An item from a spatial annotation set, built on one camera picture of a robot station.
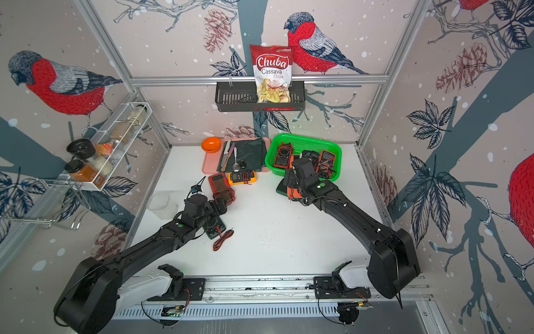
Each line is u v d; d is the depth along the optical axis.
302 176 0.63
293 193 0.79
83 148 0.62
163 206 1.03
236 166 1.10
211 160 1.15
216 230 0.86
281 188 1.01
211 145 1.18
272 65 0.82
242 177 1.01
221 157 1.14
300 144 1.15
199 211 0.67
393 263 0.40
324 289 0.73
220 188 0.98
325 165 1.01
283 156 1.07
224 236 0.85
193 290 0.73
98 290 0.40
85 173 0.61
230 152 1.18
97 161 0.66
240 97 1.07
